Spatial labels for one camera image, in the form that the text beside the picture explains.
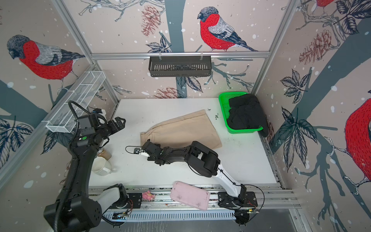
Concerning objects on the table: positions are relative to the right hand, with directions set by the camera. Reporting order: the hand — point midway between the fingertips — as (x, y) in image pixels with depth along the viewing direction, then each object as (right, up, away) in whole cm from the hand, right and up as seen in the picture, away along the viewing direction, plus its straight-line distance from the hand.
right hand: (150, 148), depth 94 cm
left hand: (-14, +19, -17) cm, 29 cm away
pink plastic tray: (+26, -19, -21) cm, 38 cm away
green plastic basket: (+54, +33, +22) cm, 67 cm away
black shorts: (+67, +24, +7) cm, 72 cm away
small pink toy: (+5, -19, -21) cm, 29 cm away
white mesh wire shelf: (-38, +21, -24) cm, 50 cm away
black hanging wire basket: (+8, +55, +1) cm, 56 cm away
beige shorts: (+21, +10, +6) cm, 24 cm away
